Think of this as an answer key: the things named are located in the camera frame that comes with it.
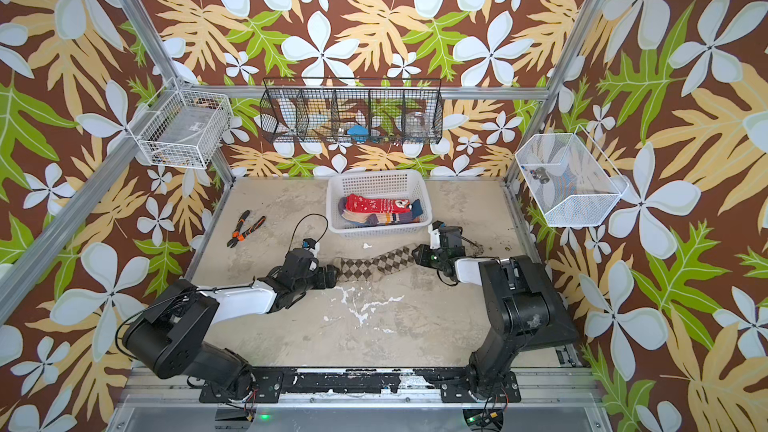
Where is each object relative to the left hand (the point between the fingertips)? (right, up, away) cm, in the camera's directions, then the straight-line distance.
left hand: (331, 267), depth 93 cm
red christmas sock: (+7, +20, +12) cm, 25 cm away
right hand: (+27, +4, +5) cm, 28 cm away
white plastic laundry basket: (+14, +28, +18) cm, 36 cm away
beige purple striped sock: (+16, +15, +10) cm, 24 cm away
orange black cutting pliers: (-34, +9, +9) cm, 36 cm away
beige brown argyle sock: (+13, -1, 0) cm, 13 cm away
